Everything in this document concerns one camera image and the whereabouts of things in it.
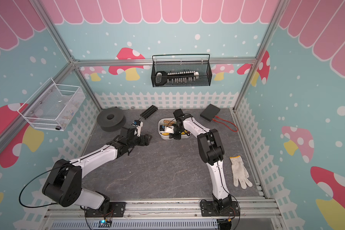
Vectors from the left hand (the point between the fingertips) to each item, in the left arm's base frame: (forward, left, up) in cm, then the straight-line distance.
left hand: (146, 138), depth 90 cm
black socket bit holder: (+29, -9, +24) cm, 39 cm away
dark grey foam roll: (+19, +30, -5) cm, 36 cm away
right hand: (+8, -16, -7) cm, 19 cm away
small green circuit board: (-44, +17, -13) cm, 49 cm away
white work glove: (-18, -57, -9) cm, 60 cm away
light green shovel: (+7, -14, +7) cm, 17 cm away
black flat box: (+34, -47, -12) cm, 59 cm away
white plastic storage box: (+5, -12, -6) cm, 15 cm away
